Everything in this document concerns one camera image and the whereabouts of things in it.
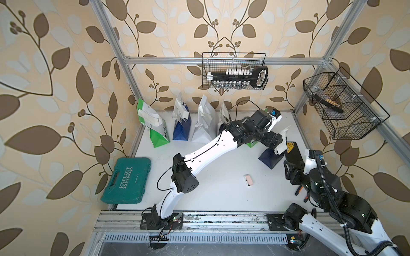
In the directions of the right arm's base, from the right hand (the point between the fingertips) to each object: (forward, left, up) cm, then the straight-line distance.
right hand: (291, 163), depth 66 cm
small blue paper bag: (+33, +51, -17) cm, 63 cm away
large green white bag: (+28, +64, -14) cm, 71 cm away
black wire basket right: (+21, -31, +6) cm, 38 cm away
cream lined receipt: (+37, +68, -9) cm, 78 cm away
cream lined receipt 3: (+33, +25, -4) cm, 41 cm away
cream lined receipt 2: (+38, +50, -5) cm, 63 cm away
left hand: (+14, +5, +5) cm, 15 cm away
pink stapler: (+2, +14, -24) cm, 27 cm away
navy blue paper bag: (+13, 0, -20) cm, 24 cm away
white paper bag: (+27, +36, -9) cm, 46 cm away
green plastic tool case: (+3, +77, -20) cm, 79 cm away
